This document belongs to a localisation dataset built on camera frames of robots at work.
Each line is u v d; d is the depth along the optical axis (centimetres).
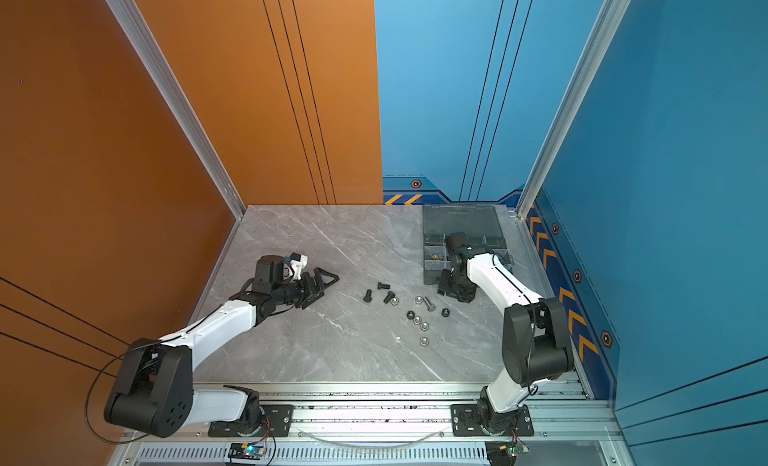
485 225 117
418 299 94
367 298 94
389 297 94
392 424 75
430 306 92
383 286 97
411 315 92
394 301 94
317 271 79
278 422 73
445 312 92
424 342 86
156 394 42
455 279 73
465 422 73
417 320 90
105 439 44
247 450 71
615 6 70
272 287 70
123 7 71
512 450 69
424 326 89
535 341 46
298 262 82
